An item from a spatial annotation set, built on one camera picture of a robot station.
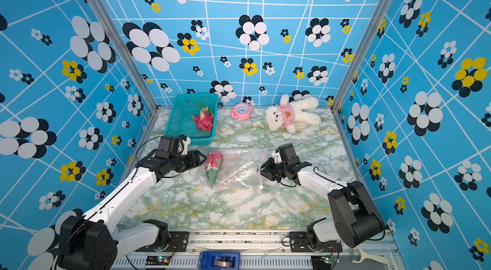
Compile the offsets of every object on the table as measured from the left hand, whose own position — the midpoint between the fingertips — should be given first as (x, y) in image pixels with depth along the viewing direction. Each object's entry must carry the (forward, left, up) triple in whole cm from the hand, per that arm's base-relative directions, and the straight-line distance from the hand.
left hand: (204, 157), depth 83 cm
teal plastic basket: (+31, +21, -11) cm, 39 cm away
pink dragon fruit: (-1, -3, -5) cm, 6 cm away
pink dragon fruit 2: (+25, +5, -3) cm, 26 cm away
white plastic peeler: (-34, -64, -12) cm, 73 cm away
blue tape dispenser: (-36, -9, -10) cm, 39 cm away
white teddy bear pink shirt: (+30, -41, -4) cm, 51 cm away
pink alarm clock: (+38, -14, -10) cm, 42 cm away
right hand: (-3, -25, -6) cm, 26 cm away
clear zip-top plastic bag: (-1, -16, -11) cm, 20 cm away
